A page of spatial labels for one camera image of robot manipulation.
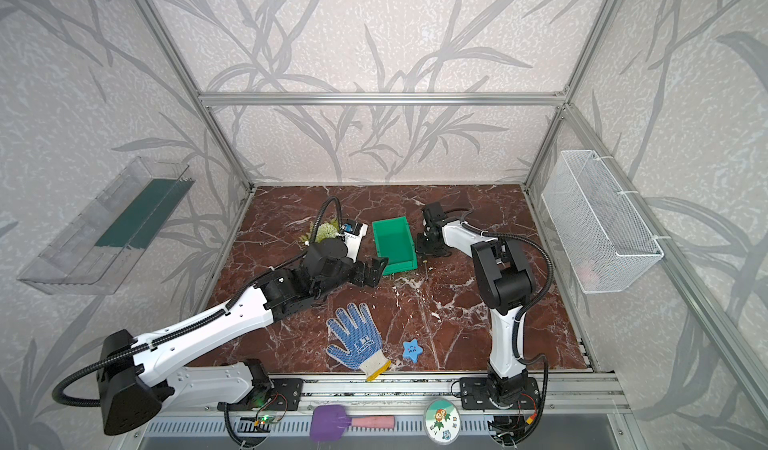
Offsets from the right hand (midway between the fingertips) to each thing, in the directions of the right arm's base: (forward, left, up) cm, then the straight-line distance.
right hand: (421, 241), depth 102 cm
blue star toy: (-35, +4, 0) cm, 35 cm away
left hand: (-17, +12, +23) cm, 31 cm away
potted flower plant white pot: (-5, +29, +14) cm, 33 cm away
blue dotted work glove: (-30, +19, -1) cm, 36 cm away
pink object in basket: (-23, -39, +20) cm, 49 cm away
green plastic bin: (0, +9, +1) cm, 9 cm away
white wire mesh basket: (-22, -37, +33) cm, 54 cm away
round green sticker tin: (-51, -2, +8) cm, 52 cm away
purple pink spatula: (-51, +24, 0) cm, 56 cm away
